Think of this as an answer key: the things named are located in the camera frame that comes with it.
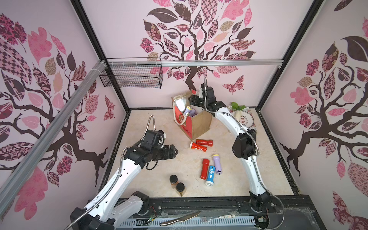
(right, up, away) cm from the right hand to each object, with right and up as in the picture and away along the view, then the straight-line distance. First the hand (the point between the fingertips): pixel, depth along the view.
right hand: (192, 96), depth 94 cm
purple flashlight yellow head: (0, -10, +13) cm, 16 cm away
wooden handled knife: (-6, -66, -24) cm, 70 cm away
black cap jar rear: (-11, -48, -20) cm, 53 cm away
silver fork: (+7, -66, -24) cm, 70 cm away
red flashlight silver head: (+1, -33, -1) cm, 33 cm away
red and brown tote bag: (0, -20, -5) cm, 21 cm away
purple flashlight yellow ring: (-2, -7, +13) cm, 15 cm away
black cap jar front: (-7, -51, -23) cm, 56 cm away
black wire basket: (-41, +16, +1) cm, 44 cm away
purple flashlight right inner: (+15, -43, -8) cm, 46 cm away
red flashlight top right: (+11, -31, +2) cm, 33 cm away
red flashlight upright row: (+7, -46, -9) cm, 48 cm away
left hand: (-12, -35, -20) cm, 42 cm away
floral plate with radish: (+44, -13, +20) cm, 50 cm away
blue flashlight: (+10, -50, -14) cm, 53 cm away
